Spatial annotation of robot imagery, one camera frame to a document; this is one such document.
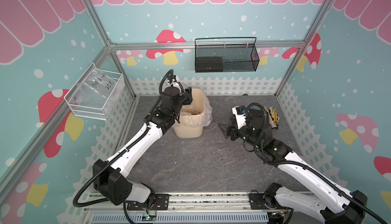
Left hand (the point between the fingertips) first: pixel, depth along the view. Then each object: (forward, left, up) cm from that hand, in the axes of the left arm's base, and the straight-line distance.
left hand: (186, 91), depth 75 cm
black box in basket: (+27, -11, -3) cm, 29 cm away
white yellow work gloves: (+9, -58, -33) cm, 68 cm away
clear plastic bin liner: (-11, -1, -10) cm, 14 cm away
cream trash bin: (+9, -5, -21) cm, 23 cm away
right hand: (-14, -18, -6) cm, 24 cm away
